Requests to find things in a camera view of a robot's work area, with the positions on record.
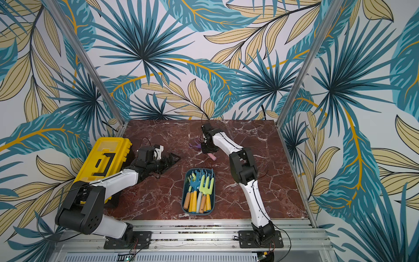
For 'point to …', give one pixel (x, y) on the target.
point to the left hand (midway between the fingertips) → (176, 163)
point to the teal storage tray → (209, 208)
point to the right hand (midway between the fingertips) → (207, 150)
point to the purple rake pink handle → (199, 147)
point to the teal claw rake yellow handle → (199, 175)
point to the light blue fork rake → (198, 201)
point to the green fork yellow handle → (205, 191)
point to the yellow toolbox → (106, 158)
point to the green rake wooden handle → (187, 195)
